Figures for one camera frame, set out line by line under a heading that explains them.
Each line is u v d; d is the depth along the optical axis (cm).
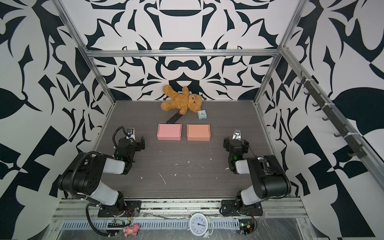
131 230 67
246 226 71
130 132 81
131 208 73
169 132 99
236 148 70
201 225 68
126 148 71
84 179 45
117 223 71
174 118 108
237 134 79
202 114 111
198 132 99
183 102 111
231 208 73
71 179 42
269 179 45
